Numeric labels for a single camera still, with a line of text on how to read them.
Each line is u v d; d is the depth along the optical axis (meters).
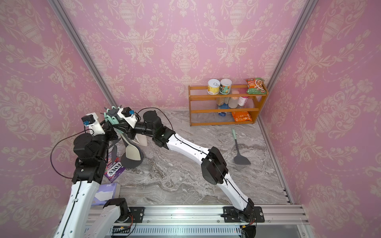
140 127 0.64
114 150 0.76
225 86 0.87
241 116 1.12
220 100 1.00
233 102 1.00
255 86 0.90
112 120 0.64
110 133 0.60
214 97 0.98
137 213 0.75
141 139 0.90
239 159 0.93
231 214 0.74
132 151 0.81
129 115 0.59
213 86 0.87
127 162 0.92
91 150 0.50
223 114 1.13
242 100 0.97
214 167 0.52
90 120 0.54
